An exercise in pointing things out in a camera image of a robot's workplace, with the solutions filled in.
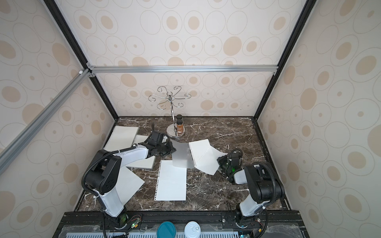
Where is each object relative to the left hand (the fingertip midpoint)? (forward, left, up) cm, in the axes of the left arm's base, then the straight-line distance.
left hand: (180, 148), depth 92 cm
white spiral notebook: (+4, -11, -7) cm, 14 cm away
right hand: (-2, -27, -7) cm, 28 cm away
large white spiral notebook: (+14, +45, -8) cm, 47 cm away
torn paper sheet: (-19, +4, -8) cm, 21 cm away
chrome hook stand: (+20, +9, -7) cm, 23 cm away
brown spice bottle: (+18, +2, 0) cm, 18 cm away
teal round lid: (-43, +4, 0) cm, 43 cm away
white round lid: (-42, -8, -2) cm, 43 cm away
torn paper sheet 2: (-5, -18, -11) cm, 22 cm away
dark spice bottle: (+24, +2, +4) cm, 24 cm away
